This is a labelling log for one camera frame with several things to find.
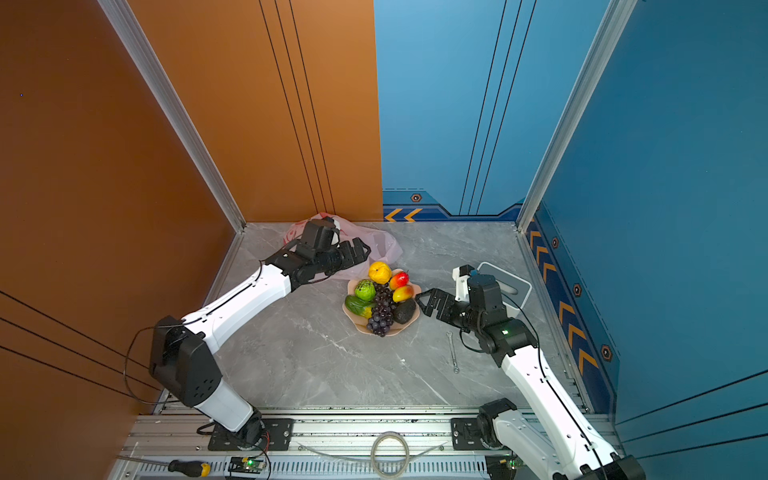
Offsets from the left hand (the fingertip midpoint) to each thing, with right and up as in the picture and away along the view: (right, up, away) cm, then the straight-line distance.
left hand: (363, 251), depth 83 cm
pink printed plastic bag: (+5, +1, +20) cm, 21 cm away
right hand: (+17, -13, -8) cm, 23 cm away
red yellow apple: (+10, -9, +11) cm, 18 cm away
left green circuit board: (-25, -51, -13) cm, 58 cm away
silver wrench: (+26, -33, +2) cm, 42 cm away
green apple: (0, -12, +8) cm, 15 cm away
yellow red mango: (+11, -13, +8) cm, 19 cm away
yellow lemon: (+1, -19, +6) cm, 20 cm away
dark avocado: (+12, -18, +4) cm, 22 cm away
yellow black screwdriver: (-40, -50, -14) cm, 66 cm away
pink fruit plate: (+9, -22, +4) cm, 25 cm away
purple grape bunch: (+6, -17, 0) cm, 18 cm away
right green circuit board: (+37, -50, -13) cm, 63 cm away
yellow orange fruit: (+4, -7, +9) cm, 12 cm away
